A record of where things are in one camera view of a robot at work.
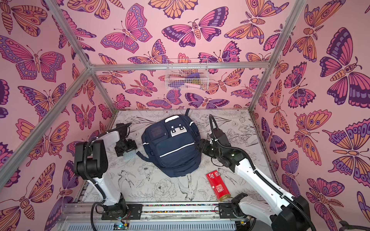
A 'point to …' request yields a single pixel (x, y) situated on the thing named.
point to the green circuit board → (120, 226)
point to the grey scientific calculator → (128, 156)
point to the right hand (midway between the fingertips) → (199, 144)
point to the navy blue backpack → (172, 143)
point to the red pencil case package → (220, 189)
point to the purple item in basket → (193, 75)
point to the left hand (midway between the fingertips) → (132, 149)
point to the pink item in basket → (190, 85)
